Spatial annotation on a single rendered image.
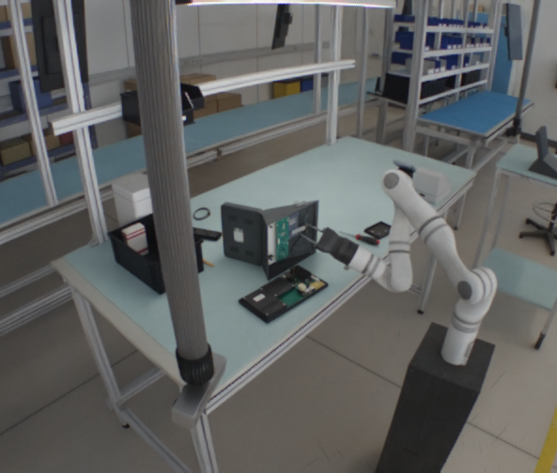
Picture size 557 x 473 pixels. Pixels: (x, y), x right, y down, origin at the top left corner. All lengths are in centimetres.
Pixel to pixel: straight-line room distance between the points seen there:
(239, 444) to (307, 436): 33
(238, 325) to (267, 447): 102
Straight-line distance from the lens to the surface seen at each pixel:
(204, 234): 165
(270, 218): 134
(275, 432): 221
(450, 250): 127
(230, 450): 216
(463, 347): 138
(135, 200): 160
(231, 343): 120
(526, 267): 316
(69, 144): 483
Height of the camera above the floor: 184
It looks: 30 degrees down
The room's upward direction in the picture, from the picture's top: straight up
